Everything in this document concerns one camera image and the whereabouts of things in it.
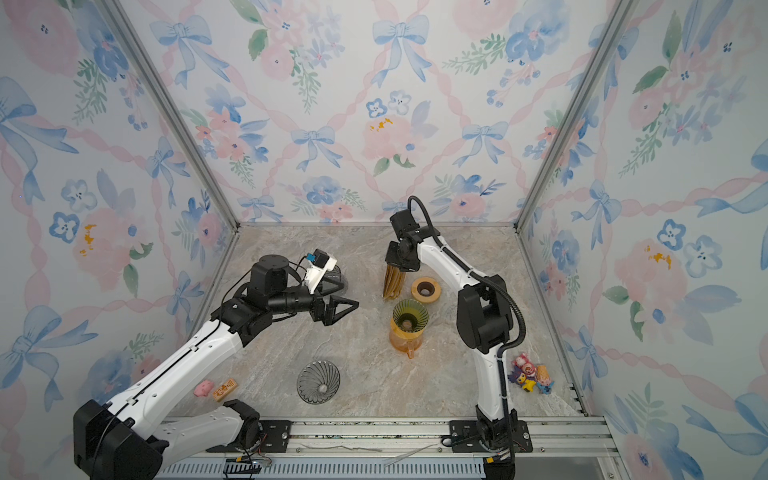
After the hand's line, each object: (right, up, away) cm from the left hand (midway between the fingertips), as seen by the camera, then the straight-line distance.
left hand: (350, 293), depth 71 cm
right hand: (+10, +8, +25) cm, 28 cm away
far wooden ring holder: (+22, -2, +30) cm, 37 cm away
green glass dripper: (+15, -8, +14) cm, 22 cm away
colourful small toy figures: (+48, -24, +11) cm, 55 cm away
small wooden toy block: (-34, -27, +9) cm, 45 cm away
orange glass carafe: (+14, -17, +20) cm, 29 cm away
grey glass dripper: (-10, -25, +10) cm, 29 cm away
